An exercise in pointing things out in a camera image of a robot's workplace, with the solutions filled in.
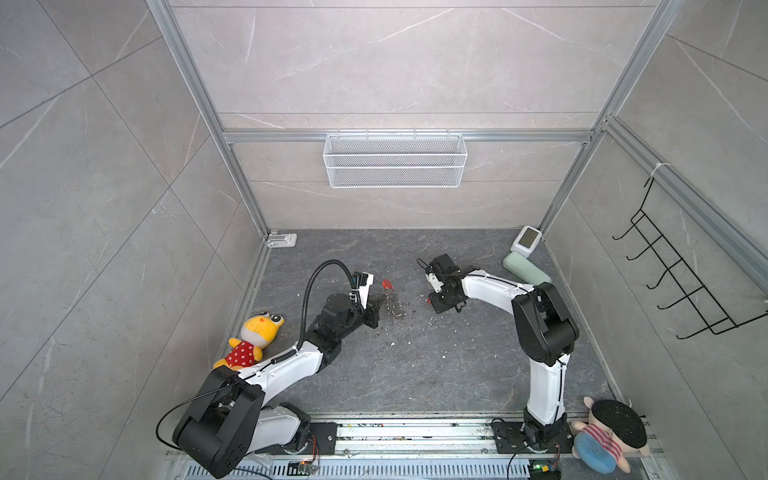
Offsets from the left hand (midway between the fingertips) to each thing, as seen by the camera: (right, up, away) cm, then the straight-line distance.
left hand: (384, 290), depth 83 cm
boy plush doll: (+54, -31, -14) cm, 64 cm away
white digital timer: (+54, +15, +29) cm, 63 cm away
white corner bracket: (-43, +16, +33) cm, 56 cm away
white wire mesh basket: (+3, +42, +18) cm, 46 cm away
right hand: (+19, -5, +17) cm, 26 cm away
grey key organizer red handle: (+3, -7, +16) cm, 18 cm away
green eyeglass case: (+51, +4, +24) cm, 57 cm away
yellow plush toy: (-37, -12, +1) cm, 39 cm away
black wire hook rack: (+67, -3, -24) cm, 71 cm away
